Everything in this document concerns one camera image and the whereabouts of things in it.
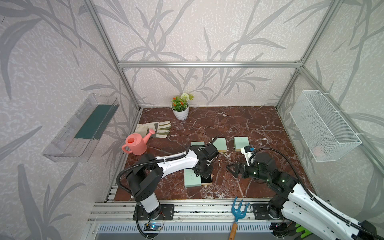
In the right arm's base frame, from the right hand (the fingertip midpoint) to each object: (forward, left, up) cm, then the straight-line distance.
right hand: (231, 165), depth 76 cm
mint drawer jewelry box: (+19, +3, -10) cm, 22 cm away
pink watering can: (+14, +54, -2) cm, 56 cm away
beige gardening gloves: (+34, +45, -13) cm, 57 cm away
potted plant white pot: (+42, +30, +2) cm, 52 cm away
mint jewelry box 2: (+21, -10, -11) cm, 26 cm away
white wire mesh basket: (+5, -39, +19) cm, 44 cm away
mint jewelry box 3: (-4, +21, -10) cm, 24 cm away
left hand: (-1, +12, -10) cm, 16 cm away
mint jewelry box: (+20, +18, -11) cm, 29 cm away
